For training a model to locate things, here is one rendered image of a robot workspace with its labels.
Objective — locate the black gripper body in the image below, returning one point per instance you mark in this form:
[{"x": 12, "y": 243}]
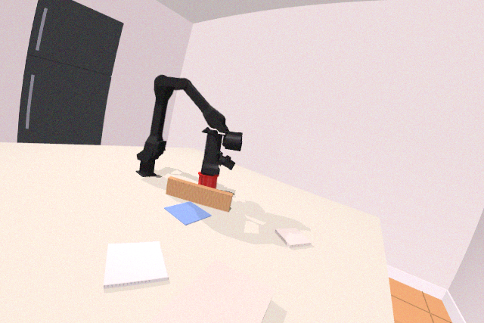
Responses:
[{"x": 210, "y": 160}]

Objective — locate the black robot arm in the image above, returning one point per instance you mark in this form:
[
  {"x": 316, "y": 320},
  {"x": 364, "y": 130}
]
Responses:
[{"x": 155, "y": 145}]

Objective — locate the red plastic cup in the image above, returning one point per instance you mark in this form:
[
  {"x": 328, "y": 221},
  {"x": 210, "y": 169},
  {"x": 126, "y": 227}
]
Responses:
[{"x": 207, "y": 180}]

